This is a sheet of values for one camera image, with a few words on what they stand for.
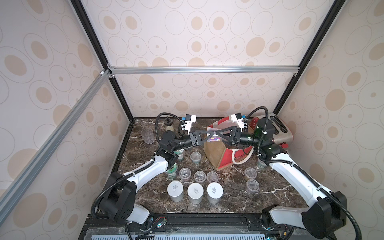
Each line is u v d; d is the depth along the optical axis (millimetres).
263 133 540
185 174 838
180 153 916
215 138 627
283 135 877
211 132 623
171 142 564
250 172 853
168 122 1035
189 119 646
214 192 744
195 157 921
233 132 593
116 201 417
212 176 834
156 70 1835
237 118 657
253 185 808
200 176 834
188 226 729
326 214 392
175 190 760
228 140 584
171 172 833
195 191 744
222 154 776
